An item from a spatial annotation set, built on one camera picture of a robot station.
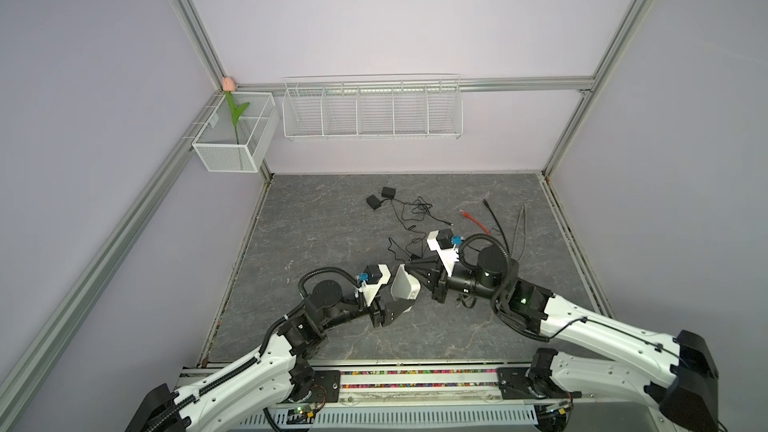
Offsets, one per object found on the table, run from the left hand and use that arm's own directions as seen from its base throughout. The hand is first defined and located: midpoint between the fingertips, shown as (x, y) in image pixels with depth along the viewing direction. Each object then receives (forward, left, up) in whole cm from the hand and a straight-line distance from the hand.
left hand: (405, 292), depth 69 cm
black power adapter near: (+44, +8, -20) cm, 49 cm away
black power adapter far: (+48, +2, -20) cm, 52 cm away
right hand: (+2, 0, +7) cm, 7 cm away
